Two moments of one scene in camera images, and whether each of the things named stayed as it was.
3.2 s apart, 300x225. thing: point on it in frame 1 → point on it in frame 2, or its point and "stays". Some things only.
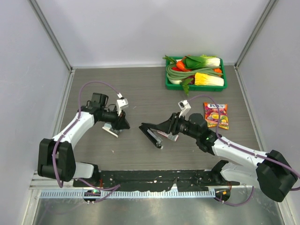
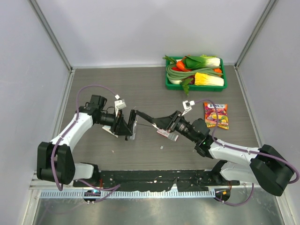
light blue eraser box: [108, 127] stays
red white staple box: [168, 135] stays
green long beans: [174, 72] stays
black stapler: [153, 136] → [134, 114]
